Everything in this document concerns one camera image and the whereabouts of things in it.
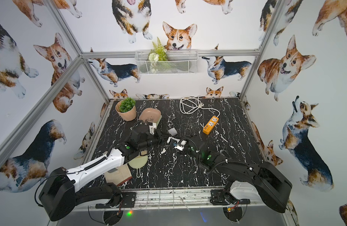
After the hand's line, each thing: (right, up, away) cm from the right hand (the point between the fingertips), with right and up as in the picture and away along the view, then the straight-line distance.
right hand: (174, 135), depth 77 cm
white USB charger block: (-2, -1, +21) cm, 21 cm away
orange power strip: (+24, +3, +23) cm, 34 cm away
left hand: (0, +1, -2) cm, 2 cm away
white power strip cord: (+10, +18, +36) cm, 42 cm away
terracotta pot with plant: (-35, +15, +23) cm, 45 cm away
